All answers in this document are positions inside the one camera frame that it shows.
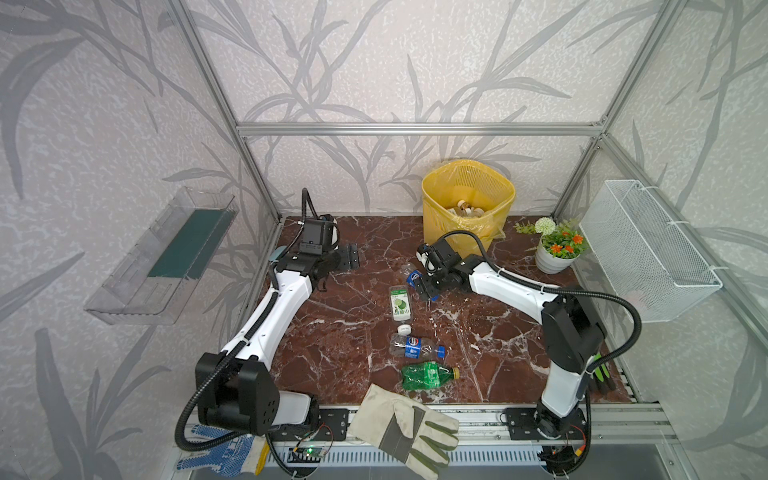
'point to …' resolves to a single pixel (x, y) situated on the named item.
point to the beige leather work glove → (417, 437)
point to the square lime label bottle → (400, 302)
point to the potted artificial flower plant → (558, 246)
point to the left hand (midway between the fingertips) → (348, 244)
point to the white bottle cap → (404, 329)
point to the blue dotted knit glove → (238, 456)
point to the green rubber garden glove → (602, 370)
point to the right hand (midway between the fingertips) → (428, 273)
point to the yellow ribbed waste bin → (464, 196)
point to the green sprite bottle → (427, 375)
